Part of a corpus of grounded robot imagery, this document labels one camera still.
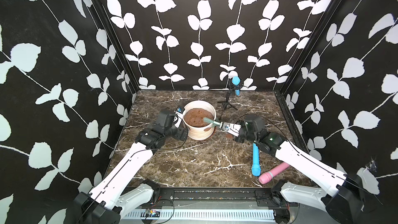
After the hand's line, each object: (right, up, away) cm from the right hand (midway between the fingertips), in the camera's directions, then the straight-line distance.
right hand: (228, 122), depth 78 cm
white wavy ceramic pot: (-14, -7, +6) cm, 17 cm away
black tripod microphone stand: (+5, +20, +18) cm, 28 cm away
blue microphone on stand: (+8, +24, +15) cm, 29 cm away
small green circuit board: (-37, -42, -7) cm, 56 cm away
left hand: (-24, 0, -1) cm, 24 cm away
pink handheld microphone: (+20, -28, 0) cm, 35 cm away
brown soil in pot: (-18, +1, +13) cm, 23 cm away
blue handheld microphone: (+16, -24, +4) cm, 29 cm away
